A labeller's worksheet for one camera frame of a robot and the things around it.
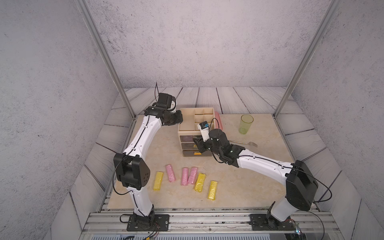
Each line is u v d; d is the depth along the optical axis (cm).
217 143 60
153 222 66
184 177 87
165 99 65
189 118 90
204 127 68
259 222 73
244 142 105
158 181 85
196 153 92
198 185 83
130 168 47
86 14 71
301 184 43
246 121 99
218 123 117
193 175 87
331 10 71
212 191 83
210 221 74
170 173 88
